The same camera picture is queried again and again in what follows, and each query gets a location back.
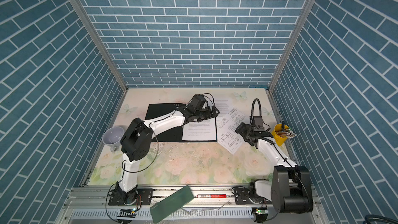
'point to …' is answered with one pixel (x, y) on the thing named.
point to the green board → (170, 204)
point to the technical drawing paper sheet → (227, 138)
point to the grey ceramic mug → (112, 137)
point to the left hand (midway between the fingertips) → (216, 114)
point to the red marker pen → (211, 196)
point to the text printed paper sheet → (205, 130)
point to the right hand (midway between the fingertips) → (240, 129)
